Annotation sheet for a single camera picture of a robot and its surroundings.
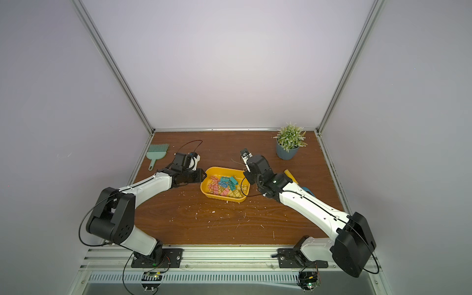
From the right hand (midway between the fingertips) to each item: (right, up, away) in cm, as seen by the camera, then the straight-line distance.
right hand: (254, 160), depth 80 cm
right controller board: (+20, -45, -11) cm, 51 cm away
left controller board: (-42, -47, -8) cm, 64 cm away
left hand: (-23, -8, +12) cm, 28 cm away
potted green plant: (+19, +10, +14) cm, 26 cm away
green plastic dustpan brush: (-58, +3, +31) cm, 66 cm away
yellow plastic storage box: (-14, -14, +13) cm, 24 cm away
